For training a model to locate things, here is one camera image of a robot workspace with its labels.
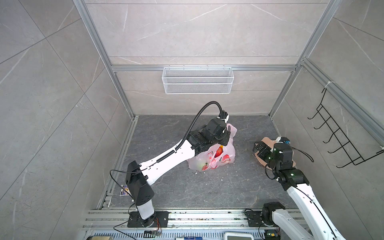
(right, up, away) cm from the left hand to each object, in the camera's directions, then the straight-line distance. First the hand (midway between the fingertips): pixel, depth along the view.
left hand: (227, 129), depth 72 cm
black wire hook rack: (+51, -9, -8) cm, 52 cm away
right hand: (+18, -9, +6) cm, 21 cm away
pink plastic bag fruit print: (-10, -19, +12) cm, 24 cm away
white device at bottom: (+4, -48, -7) cm, 49 cm away
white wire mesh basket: (-14, +33, +28) cm, 46 cm away
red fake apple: (-3, -13, +7) cm, 15 cm away
